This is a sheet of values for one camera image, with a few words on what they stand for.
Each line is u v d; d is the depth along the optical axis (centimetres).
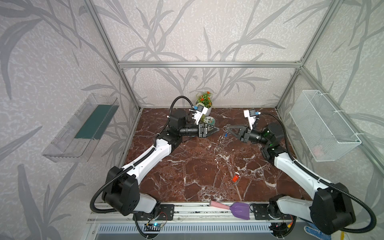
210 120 102
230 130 67
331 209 39
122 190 41
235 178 85
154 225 71
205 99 106
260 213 73
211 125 66
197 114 67
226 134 68
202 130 63
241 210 74
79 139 65
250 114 64
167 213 73
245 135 62
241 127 65
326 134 62
